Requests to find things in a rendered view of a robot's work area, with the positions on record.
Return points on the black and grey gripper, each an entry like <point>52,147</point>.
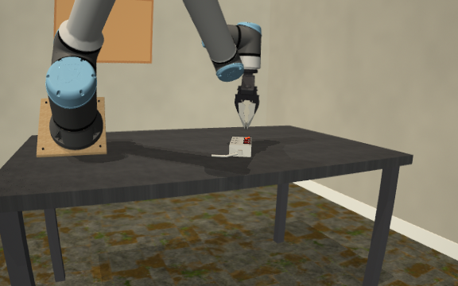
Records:
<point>239,99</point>

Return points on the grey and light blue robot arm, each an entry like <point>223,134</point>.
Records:
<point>71,82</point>

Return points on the white power strip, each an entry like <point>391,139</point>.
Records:
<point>238,147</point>

